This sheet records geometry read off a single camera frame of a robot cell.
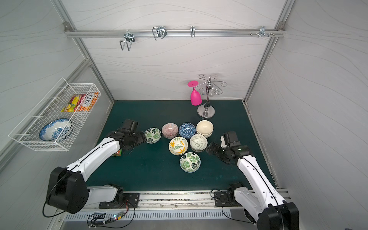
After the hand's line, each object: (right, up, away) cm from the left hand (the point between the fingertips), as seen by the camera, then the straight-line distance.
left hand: (141, 140), depth 86 cm
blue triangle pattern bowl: (+28, +4, +12) cm, 31 cm away
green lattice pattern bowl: (+35, -3, +7) cm, 36 cm away
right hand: (+43, -6, -5) cm, 44 cm away
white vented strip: (+10, -35, -16) cm, 39 cm away
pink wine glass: (+34, +26, +15) cm, 46 cm away
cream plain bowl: (+40, +6, +12) cm, 43 cm away
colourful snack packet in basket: (-27, +22, -13) cm, 37 cm away
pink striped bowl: (+16, +4, +12) cm, 20 cm away
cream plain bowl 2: (+42, +3, +6) cm, 42 cm away
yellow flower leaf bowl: (+22, -5, +5) cm, 23 cm away
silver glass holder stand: (+44, +18, +25) cm, 54 cm away
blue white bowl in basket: (-31, +9, -23) cm, 40 cm away
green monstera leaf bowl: (+4, +1, +12) cm, 13 cm away
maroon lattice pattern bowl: (+35, -7, 0) cm, 36 cm away
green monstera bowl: (+30, -14, 0) cm, 33 cm away
